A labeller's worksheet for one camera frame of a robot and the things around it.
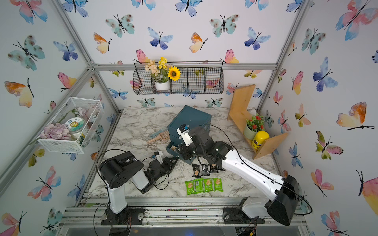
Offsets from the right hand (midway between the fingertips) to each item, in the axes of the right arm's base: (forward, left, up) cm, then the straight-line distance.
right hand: (180, 146), depth 71 cm
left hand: (+4, +2, -19) cm, 20 cm away
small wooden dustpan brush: (+22, +16, -24) cm, 37 cm away
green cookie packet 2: (-11, -10, -24) cm, 28 cm away
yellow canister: (+12, -42, -8) cm, 45 cm away
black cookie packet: (0, -18, -24) cm, 30 cm away
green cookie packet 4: (-9, -20, -24) cm, 33 cm away
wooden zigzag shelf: (+42, -37, -6) cm, 56 cm away
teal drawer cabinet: (+22, -4, -3) cm, 22 cm away
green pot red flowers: (+20, -42, -5) cm, 47 cm away
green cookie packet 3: (-9, -16, -24) cm, 30 cm away
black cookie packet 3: (-2, -8, -24) cm, 25 cm away
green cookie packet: (-11, -5, -24) cm, 27 cm away
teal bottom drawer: (+11, +9, -22) cm, 26 cm away
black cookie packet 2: (-1, -13, -24) cm, 27 cm away
